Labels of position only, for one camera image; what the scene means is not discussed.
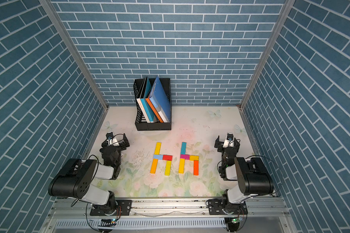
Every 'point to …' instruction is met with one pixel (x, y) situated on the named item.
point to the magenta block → (186, 157)
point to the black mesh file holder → (142, 123)
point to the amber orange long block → (154, 166)
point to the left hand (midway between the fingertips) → (120, 135)
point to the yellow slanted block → (181, 165)
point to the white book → (139, 101)
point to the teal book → (148, 109)
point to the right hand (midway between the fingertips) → (228, 138)
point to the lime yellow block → (167, 168)
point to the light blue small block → (158, 157)
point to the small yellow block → (194, 158)
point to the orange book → (148, 101)
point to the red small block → (167, 158)
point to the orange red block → (196, 167)
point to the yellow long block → (157, 148)
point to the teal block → (183, 149)
